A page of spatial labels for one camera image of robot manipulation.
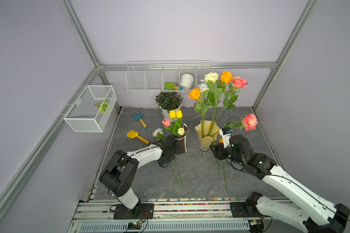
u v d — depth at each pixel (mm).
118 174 444
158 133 992
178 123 793
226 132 634
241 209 737
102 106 807
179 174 868
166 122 723
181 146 890
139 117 1157
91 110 828
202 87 736
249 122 624
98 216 735
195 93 755
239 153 545
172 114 770
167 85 997
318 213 396
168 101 997
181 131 681
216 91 711
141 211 735
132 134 1042
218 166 890
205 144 853
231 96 750
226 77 740
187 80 933
